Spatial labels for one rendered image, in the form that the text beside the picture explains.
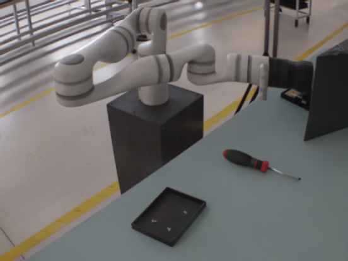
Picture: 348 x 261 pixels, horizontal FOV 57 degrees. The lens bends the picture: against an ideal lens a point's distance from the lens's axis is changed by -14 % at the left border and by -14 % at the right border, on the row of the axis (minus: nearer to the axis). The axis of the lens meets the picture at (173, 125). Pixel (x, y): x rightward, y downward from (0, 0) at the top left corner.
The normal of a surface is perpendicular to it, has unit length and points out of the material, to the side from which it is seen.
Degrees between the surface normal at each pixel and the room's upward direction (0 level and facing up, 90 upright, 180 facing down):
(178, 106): 0
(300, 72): 90
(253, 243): 0
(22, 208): 0
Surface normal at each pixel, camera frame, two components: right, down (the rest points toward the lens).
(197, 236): -0.03, -0.84
